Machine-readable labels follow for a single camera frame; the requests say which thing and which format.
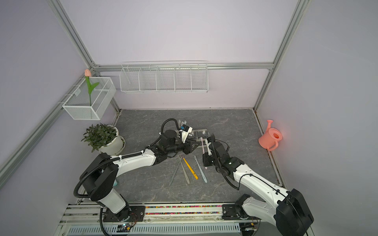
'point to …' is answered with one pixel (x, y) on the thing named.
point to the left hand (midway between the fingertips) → (198, 143)
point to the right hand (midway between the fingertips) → (203, 154)
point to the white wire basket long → (164, 76)
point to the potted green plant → (105, 137)
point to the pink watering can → (269, 140)
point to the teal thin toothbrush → (201, 170)
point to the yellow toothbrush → (196, 177)
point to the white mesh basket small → (78, 105)
